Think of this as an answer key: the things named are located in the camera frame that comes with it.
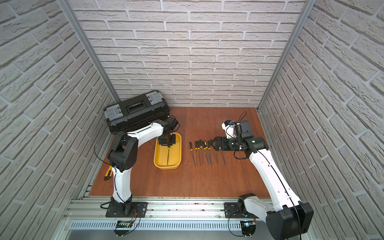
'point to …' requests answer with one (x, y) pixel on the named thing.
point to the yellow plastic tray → (168, 158)
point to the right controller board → (248, 227)
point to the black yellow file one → (169, 148)
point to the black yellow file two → (191, 149)
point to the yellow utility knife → (109, 173)
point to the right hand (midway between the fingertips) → (220, 143)
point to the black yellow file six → (209, 147)
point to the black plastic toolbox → (131, 114)
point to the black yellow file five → (222, 156)
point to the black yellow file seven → (206, 147)
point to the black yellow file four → (201, 146)
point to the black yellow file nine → (206, 151)
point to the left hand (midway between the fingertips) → (173, 142)
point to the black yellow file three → (196, 148)
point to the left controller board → (123, 227)
